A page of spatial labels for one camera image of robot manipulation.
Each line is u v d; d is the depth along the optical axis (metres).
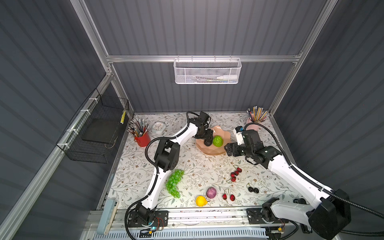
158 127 1.08
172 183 0.81
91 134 0.71
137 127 0.93
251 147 0.60
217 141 0.96
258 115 1.04
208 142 0.97
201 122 0.83
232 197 0.79
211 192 0.78
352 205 0.37
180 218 0.75
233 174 0.87
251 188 0.81
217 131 1.05
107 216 0.70
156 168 0.61
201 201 0.75
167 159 0.62
